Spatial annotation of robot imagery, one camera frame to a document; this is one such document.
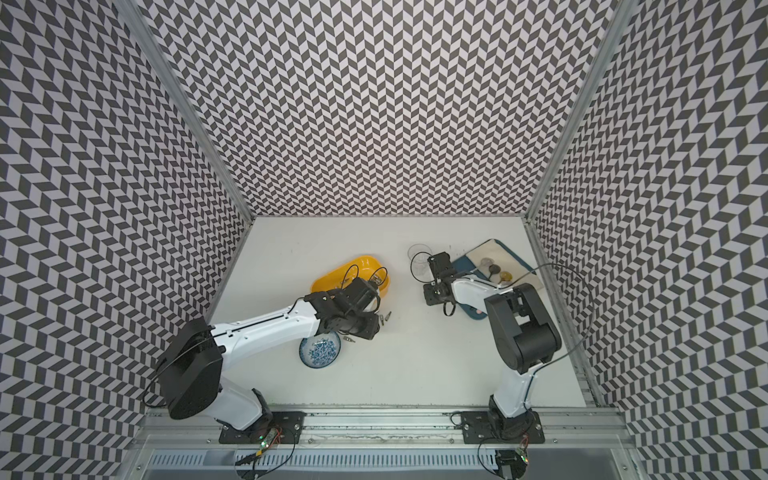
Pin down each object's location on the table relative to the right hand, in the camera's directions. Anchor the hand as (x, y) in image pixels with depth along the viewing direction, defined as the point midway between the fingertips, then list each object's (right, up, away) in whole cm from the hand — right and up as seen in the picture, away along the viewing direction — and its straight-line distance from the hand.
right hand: (435, 298), depth 97 cm
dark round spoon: (+21, +9, +4) cm, 23 cm away
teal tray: (+11, +11, +8) cm, 18 cm away
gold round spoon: (+25, +7, +4) cm, 26 cm away
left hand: (-19, -7, -14) cm, 25 cm away
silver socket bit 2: (-27, -10, -10) cm, 30 cm away
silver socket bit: (-15, -4, -6) cm, 17 cm away
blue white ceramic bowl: (-38, -11, -13) cm, 42 cm away
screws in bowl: (-34, -13, -12) cm, 38 cm away
